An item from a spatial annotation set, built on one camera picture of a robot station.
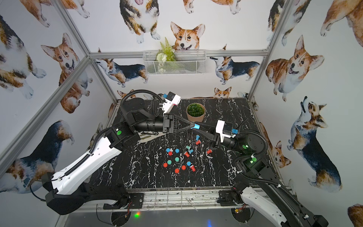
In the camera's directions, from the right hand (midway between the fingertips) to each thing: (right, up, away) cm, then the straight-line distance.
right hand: (194, 125), depth 49 cm
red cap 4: (-9, -30, +35) cm, 47 cm away
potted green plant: (+2, +4, +50) cm, 51 cm away
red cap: (-14, -22, +42) cm, 49 cm away
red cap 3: (-6, -29, +37) cm, 47 cm away
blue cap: (-10, -21, +43) cm, 49 cm away
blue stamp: (-1, -21, +41) cm, 46 cm away
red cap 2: (-17, -28, +37) cm, 49 cm away
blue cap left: (-16, -20, +44) cm, 51 cm away
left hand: (0, -1, -2) cm, 2 cm away
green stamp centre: (-3, -19, +43) cm, 47 cm away
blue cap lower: (-2, -27, +37) cm, 46 cm away
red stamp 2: (0, -29, +35) cm, 45 cm away
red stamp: (+4, -16, +46) cm, 49 cm away
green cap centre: (-10, -25, +39) cm, 47 cm away
